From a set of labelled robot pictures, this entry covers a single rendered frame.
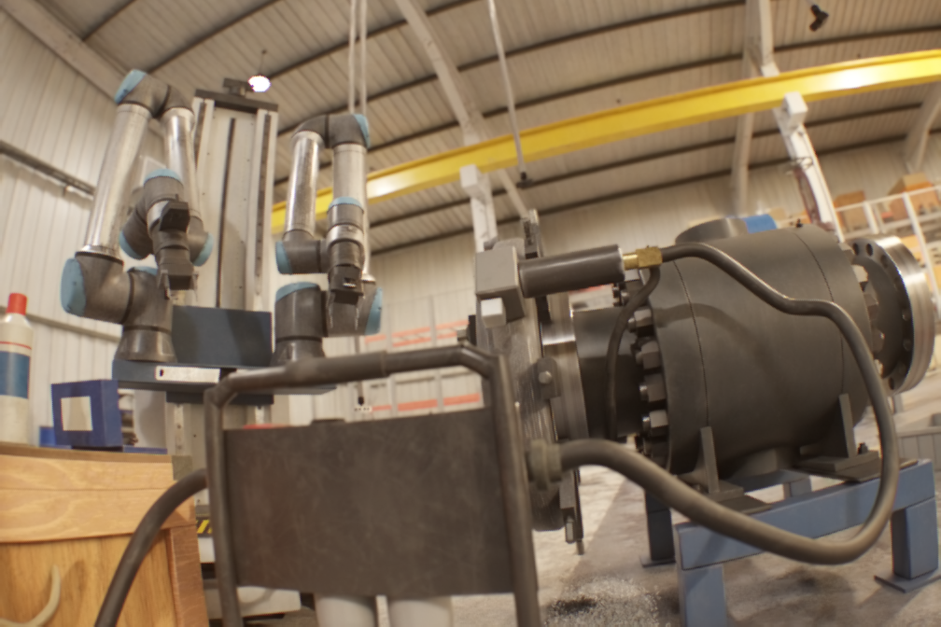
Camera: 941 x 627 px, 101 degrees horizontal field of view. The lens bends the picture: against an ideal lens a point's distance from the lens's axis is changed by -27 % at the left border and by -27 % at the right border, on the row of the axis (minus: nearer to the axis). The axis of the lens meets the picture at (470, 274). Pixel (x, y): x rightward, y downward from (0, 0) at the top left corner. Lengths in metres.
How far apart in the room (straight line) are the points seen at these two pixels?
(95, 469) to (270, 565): 0.34
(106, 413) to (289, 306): 0.85
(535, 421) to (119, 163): 1.27
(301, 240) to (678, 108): 8.85
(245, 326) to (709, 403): 1.33
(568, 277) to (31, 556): 1.00
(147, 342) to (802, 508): 1.56
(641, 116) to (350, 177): 8.33
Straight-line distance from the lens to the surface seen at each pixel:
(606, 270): 1.00
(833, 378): 1.26
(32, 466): 0.82
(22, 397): 0.88
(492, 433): 0.55
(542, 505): 1.15
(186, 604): 1.04
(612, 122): 9.72
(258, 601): 1.46
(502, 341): 1.04
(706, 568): 1.05
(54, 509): 0.84
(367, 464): 0.59
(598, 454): 0.58
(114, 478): 0.91
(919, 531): 1.23
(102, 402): 0.93
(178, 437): 1.69
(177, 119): 1.68
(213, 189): 1.97
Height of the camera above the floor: 0.46
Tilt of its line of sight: 18 degrees up
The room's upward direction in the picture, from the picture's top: 7 degrees counter-clockwise
